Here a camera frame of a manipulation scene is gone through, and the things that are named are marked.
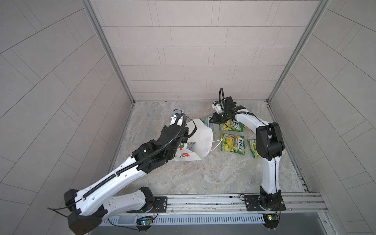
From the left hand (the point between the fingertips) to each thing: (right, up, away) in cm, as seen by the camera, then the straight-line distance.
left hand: (186, 122), depth 65 cm
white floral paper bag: (+7, -12, +17) cm, 22 cm away
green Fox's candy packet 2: (+28, -15, +26) cm, 40 cm away
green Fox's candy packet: (+27, -5, +34) cm, 44 cm away
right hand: (+14, -1, +31) cm, 34 cm away
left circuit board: (-18, -45, -1) cm, 48 cm away
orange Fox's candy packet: (+27, -3, -1) cm, 28 cm away
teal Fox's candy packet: (+1, -15, +18) cm, 23 cm away
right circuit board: (+40, -47, +3) cm, 61 cm away
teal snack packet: (+12, -2, +29) cm, 31 cm away
